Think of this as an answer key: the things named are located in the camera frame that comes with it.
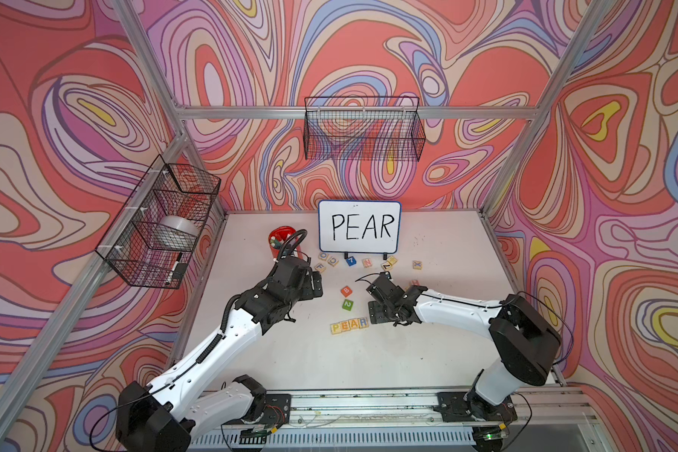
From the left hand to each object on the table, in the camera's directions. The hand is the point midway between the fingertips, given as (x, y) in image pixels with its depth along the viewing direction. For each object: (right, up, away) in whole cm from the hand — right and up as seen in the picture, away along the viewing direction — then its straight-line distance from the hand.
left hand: (309, 280), depth 79 cm
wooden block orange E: (+10, -16, +8) cm, 20 cm away
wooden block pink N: (+18, +3, +23) cm, 29 cm away
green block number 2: (+11, -10, +13) cm, 20 cm away
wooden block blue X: (+37, +2, +23) cm, 44 cm away
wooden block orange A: (+14, -15, +9) cm, 23 cm away
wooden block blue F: (+1, +1, +22) cm, 23 cm away
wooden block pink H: (+35, -4, +18) cm, 39 cm away
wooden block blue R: (+16, -15, +9) cm, 24 cm away
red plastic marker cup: (-13, +12, +17) cm, 25 cm away
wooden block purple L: (+26, +2, +23) cm, 34 cm away
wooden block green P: (+7, -16, +8) cm, 19 cm away
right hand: (+23, -13, +10) cm, 29 cm away
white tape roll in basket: (-33, +14, -9) cm, 37 cm away
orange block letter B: (+11, -6, +17) cm, 21 cm away
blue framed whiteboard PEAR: (+20, +16, +21) cm, 33 cm away
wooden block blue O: (+2, +5, +26) cm, 26 cm away
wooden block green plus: (+28, +4, +25) cm, 38 cm away
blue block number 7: (+13, +3, +25) cm, 29 cm away
